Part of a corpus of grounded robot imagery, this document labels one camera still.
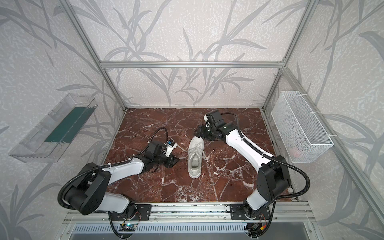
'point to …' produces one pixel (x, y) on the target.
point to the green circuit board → (127, 227)
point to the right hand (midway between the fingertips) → (197, 129)
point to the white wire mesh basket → (303, 135)
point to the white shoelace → (194, 149)
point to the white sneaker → (195, 153)
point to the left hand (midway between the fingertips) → (178, 154)
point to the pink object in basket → (295, 151)
